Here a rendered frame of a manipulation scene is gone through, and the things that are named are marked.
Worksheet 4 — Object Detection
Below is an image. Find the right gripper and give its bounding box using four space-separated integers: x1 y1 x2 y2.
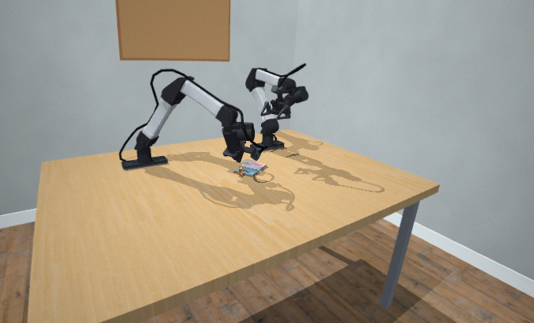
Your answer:
223 139 260 163

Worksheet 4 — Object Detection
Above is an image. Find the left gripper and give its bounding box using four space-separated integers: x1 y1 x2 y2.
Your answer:
260 92 292 120

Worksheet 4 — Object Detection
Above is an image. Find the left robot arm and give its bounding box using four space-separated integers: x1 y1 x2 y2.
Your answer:
245 68 309 148

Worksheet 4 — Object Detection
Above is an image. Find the clear plastic sleeve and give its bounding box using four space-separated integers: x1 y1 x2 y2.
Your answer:
240 159 260 169

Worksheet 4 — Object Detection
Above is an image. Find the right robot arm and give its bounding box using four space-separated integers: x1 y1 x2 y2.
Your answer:
121 77 249 169

